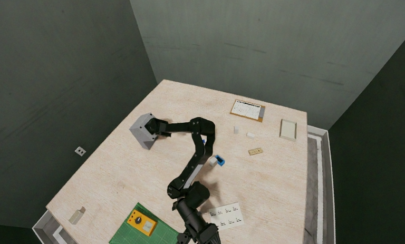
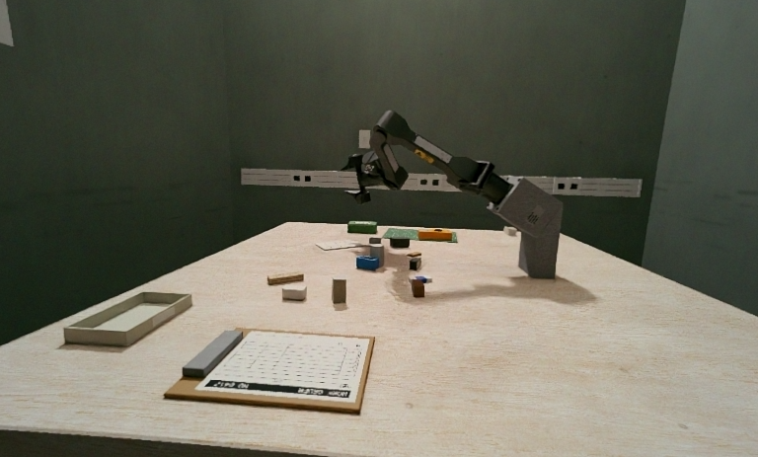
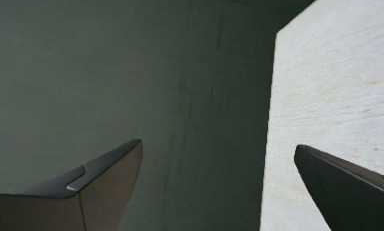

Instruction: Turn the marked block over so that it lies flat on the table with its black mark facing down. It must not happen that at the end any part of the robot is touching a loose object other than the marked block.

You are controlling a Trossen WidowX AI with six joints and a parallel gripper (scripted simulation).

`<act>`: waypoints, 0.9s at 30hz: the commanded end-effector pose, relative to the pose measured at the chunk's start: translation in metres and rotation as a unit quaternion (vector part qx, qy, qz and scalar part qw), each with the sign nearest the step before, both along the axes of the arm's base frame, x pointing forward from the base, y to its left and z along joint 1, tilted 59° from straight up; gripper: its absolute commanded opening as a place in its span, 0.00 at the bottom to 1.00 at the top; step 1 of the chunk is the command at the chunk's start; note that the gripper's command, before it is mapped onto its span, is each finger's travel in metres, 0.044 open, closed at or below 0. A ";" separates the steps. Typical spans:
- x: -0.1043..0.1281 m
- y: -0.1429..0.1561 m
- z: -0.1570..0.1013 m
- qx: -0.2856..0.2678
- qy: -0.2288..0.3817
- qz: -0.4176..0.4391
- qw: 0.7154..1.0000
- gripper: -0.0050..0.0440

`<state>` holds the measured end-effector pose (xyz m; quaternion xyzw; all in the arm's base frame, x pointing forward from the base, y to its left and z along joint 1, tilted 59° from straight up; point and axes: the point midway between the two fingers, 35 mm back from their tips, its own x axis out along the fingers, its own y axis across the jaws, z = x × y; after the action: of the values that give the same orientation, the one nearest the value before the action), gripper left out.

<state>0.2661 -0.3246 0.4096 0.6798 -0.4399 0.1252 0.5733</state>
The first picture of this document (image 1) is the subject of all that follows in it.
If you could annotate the green cutting mat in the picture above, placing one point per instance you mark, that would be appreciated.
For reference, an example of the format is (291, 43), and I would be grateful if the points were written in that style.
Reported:
(127, 234)

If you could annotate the yellow multimeter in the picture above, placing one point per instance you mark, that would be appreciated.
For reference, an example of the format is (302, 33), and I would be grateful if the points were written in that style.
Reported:
(142, 222)

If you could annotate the white printed sheet of paper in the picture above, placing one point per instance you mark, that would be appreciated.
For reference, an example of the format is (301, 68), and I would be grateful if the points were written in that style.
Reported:
(227, 216)

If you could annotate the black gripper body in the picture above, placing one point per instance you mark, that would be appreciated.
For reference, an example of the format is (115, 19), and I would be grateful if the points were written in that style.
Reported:
(197, 223)

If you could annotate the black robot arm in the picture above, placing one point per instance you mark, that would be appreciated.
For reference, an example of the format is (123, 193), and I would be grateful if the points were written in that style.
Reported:
(192, 196)

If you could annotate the blue rectangular block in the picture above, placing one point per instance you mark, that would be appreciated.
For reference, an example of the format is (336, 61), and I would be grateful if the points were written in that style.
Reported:
(220, 160)

